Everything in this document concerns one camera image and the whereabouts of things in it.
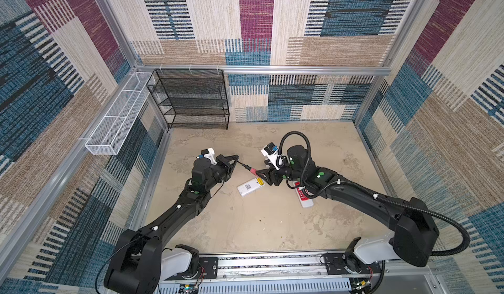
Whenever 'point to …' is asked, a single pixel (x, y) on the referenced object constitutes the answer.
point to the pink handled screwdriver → (253, 170)
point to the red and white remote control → (305, 201)
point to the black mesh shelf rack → (191, 98)
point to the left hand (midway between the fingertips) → (240, 153)
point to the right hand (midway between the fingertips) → (262, 169)
